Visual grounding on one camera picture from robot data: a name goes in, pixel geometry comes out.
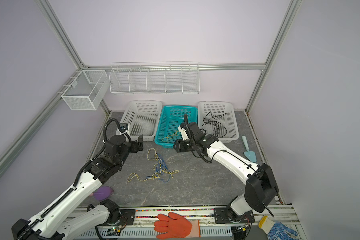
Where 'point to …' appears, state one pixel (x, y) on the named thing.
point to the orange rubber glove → (174, 226)
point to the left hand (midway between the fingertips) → (133, 137)
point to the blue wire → (164, 168)
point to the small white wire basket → (87, 91)
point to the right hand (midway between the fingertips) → (177, 146)
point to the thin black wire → (217, 118)
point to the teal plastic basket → (171, 117)
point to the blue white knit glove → (276, 230)
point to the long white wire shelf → (154, 78)
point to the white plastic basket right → (229, 121)
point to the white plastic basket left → (143, 118)
